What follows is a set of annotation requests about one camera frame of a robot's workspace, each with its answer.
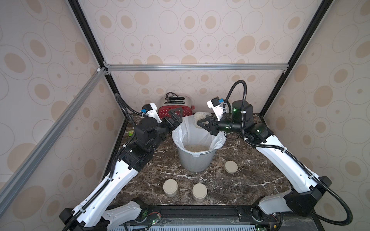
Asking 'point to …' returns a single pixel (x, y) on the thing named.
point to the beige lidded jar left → (170, 187)
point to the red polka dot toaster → (169, 103)
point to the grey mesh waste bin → (196, 164)
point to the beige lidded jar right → (199, 192)
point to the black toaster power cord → (170, 96)
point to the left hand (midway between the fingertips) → (183, 112)
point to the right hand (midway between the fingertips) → (204, 120)
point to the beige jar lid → (231, 167)
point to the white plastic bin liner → (192, 140)
